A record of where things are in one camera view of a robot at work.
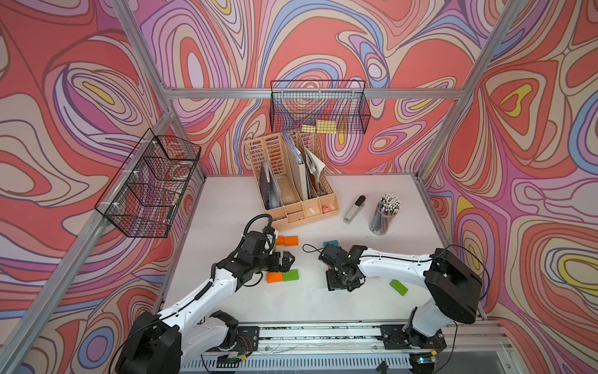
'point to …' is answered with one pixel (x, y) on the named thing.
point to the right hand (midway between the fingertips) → (340, 291)
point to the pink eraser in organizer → (325, 209)
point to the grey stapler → (356, 210)
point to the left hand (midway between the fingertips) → (286, 259)
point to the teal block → (333, 242)
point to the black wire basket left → (142, 200)
